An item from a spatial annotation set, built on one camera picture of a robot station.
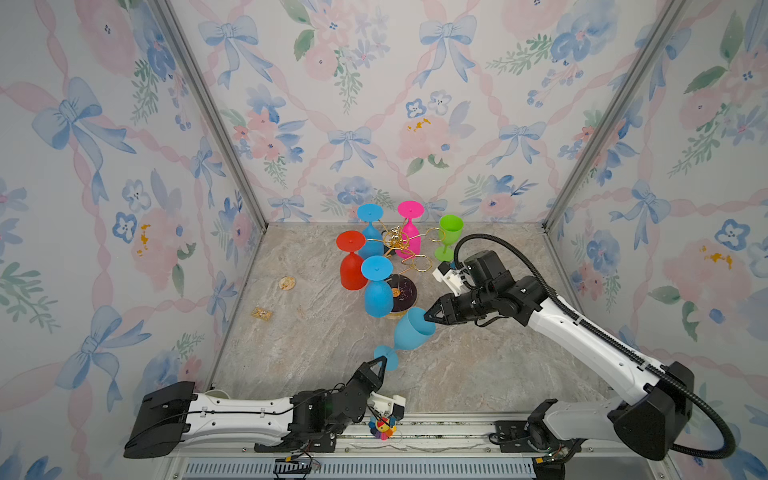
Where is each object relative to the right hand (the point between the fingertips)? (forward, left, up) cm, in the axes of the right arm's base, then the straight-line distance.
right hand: (427, 315), depth 72 cm
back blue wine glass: (+18, +14, +7) cm, 24 cm away
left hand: (-6, +11, -8) cm, 15 cm away
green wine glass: (+34, -10, -6) cm, 36 cm away
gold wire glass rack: (+17, +8, +9) cm, 20 cm away
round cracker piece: (+22, +45, -20) cm, 54 cm away
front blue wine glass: (+6, +12, +3) cm, 14 cm away
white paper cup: (-16, +49, -10) cm, 53 cm away
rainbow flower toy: (-21, +11, -20) cm, 31 cm away
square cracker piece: (+10, +50, -19) cm, 54 cm away
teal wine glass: (-6, +4, +3) cm, 8 cm away
